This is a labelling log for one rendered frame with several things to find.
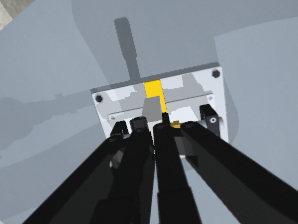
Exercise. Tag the white mounting plate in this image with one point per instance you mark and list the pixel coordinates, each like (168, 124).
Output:
(175, 87)

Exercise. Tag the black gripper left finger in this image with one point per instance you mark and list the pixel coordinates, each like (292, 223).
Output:
(87, 188)

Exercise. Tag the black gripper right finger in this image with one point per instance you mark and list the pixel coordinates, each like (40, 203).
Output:
(250, 192)

